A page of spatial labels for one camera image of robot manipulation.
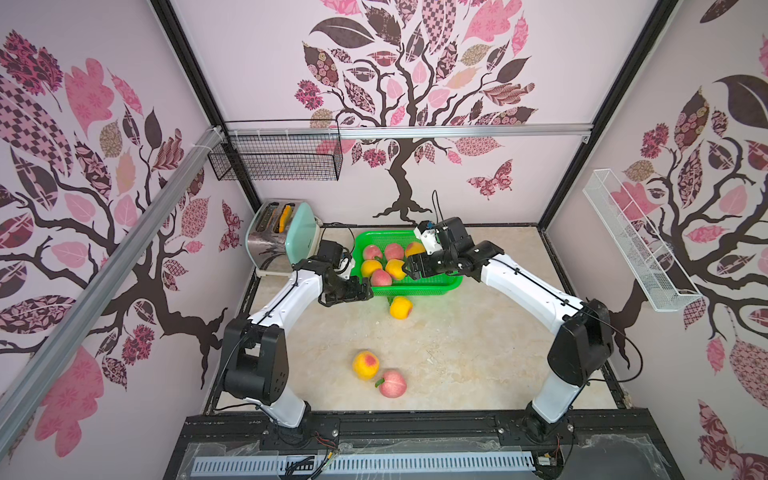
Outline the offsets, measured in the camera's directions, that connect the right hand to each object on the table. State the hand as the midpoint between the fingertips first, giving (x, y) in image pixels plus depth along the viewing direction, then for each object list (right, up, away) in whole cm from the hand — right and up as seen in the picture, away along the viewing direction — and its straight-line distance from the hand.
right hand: (414, 268), depth 83 cm
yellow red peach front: (-13, -26, -4) cm, 30 cm away
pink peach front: (-6, -30, -7) cm, 32 cm away
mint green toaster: (-43, +11, +12) cm, 46 cm away
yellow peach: (-14, 0, +17) cm, 22 cm away
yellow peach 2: (-3, -13, +9) cm, 16 cm away
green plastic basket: (+5, -6, +11) cm, 14 cm away
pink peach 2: (-10, -4, +11) cm, 15 cm away
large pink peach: (-5, +5, +21) cm, 22 cm away
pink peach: (-13, +5, +20) cm, 25 cm away
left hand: (-17, -10, +4) cm, 20 cm away
